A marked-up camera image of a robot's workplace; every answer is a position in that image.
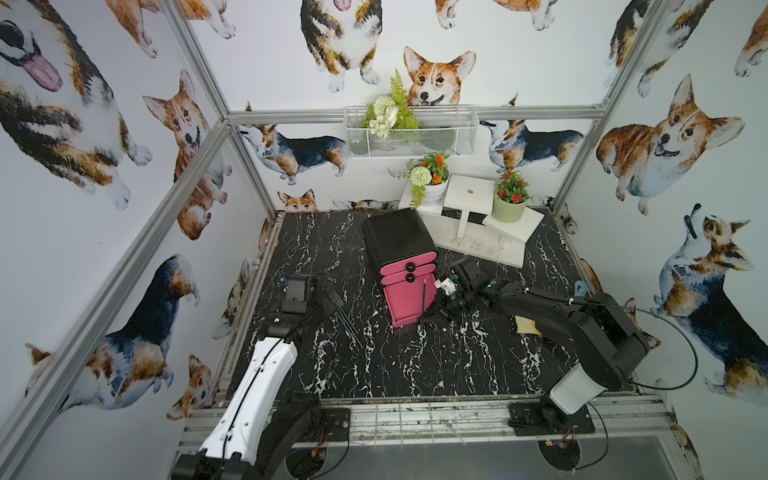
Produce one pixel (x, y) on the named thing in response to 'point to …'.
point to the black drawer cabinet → (394, 238)
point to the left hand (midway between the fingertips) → (327, 295)
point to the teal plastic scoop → (580, 288)
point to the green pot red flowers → (511, 198)
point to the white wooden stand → (463, 220)
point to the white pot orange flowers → (428, 178)
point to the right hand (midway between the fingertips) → (418, 317)
